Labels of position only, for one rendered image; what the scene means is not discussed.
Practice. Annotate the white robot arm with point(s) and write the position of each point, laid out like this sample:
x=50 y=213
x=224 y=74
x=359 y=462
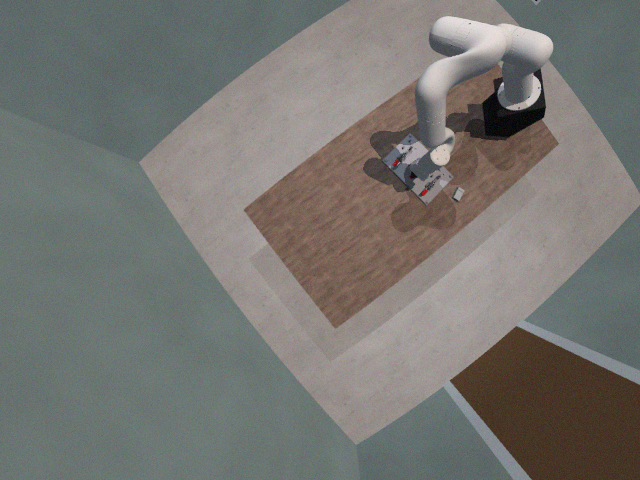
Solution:
x=481 y=47

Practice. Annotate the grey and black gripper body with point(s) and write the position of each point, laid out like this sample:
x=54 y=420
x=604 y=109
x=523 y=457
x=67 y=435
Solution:
x=413 y=168

